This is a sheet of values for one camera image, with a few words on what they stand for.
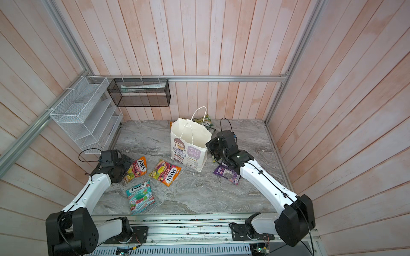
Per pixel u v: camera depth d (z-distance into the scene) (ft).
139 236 2.40
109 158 2.18
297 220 1.29
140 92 3.41
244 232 2.40
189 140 2.63
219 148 2.34
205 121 3.79
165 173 2.99
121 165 2.57
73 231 1.31
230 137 1.90
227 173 2.96
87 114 2.36
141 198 2.69
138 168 3.03
